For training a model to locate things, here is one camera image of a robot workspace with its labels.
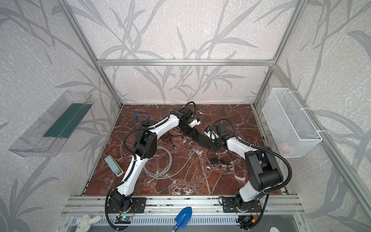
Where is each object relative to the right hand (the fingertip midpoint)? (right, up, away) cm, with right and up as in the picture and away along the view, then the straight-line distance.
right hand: (213, 137), depth 96 cm
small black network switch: (-7, -3, +5) cm, 9 cm away
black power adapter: (+1, -13, -8) cm, 16 cm away
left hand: (-10, +3, +2) cm, 11 cm away
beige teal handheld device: (-60, -15, -13) cm, 63 cm away
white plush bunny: (-64, -36, -29) cm, 79 cm away
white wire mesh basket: (+30, +7, -35) cm, 46 cm away
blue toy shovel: (-18, -36, -25) cm, 47 cm away
